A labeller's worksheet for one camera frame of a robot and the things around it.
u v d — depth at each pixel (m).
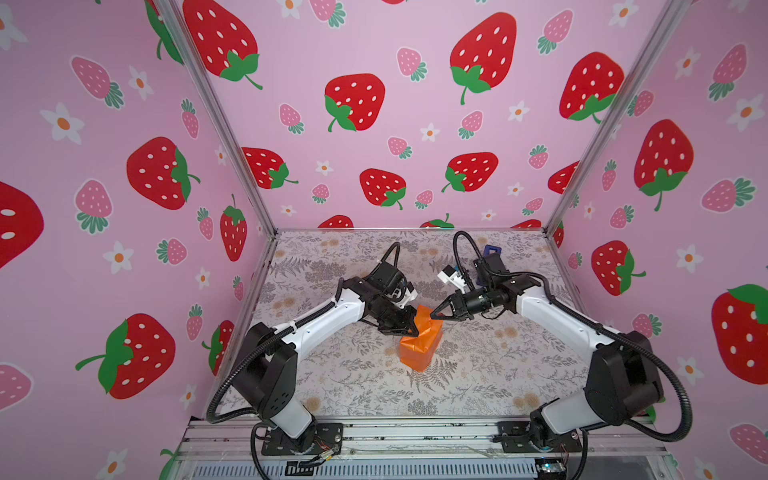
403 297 0.74
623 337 0.45
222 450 0.73
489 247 1.08
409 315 0.72
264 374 0.44
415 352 0.76
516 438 0.73
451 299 0.73
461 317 0.69
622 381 0.43
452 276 0.76
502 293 0.62
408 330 0.71
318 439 0.73
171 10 0.67
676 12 0.68
